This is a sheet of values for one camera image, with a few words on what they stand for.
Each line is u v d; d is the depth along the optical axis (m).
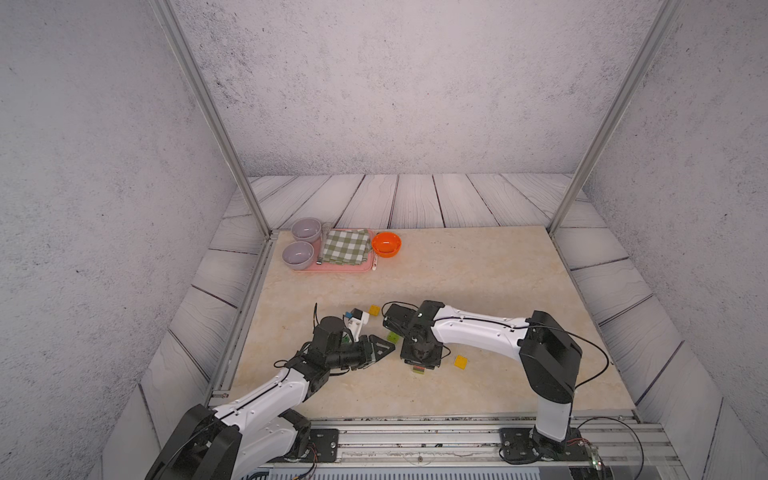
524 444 0.73
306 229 1.18
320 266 1.11
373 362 0.71
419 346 0.69
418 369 0.83
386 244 1.14
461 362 0.87
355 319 0.77
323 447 0.73
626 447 0.74
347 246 1.15
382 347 0.77
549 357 0.47
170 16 0.70
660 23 0.71
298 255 1.10
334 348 0.67
